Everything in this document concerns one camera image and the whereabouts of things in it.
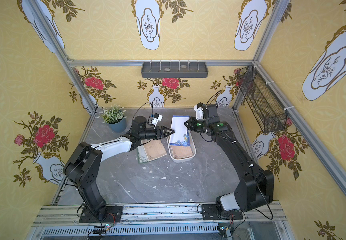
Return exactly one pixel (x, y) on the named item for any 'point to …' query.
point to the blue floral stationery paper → (181, 136)
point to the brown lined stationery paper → (181, 151)
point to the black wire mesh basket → (271, 116)
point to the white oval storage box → (183, 160)
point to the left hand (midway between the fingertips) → (174, 133)
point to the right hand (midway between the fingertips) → (184, 124)
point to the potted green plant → (114, 116)
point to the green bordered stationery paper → (142, 156)
